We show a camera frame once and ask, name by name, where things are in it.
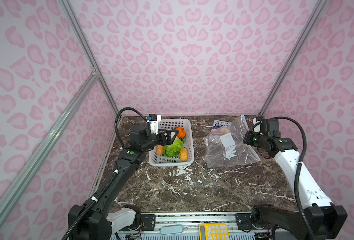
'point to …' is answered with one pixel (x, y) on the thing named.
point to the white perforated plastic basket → (157, 157)
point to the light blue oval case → (171, 229)
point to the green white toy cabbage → (173, 149)
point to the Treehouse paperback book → (220, 127)
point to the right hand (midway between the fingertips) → (245, 135)
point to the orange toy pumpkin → (181, 133)
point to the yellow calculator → (213, 231)
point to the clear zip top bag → (225, 147)
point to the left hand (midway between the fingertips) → (172, 129)
